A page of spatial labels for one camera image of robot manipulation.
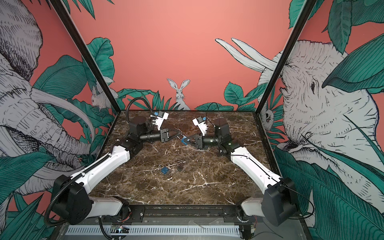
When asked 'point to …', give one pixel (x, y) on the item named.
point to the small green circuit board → (122, 230)
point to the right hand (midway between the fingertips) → (185, 140)
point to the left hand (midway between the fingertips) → (180, 132)
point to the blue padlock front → (164, 170)
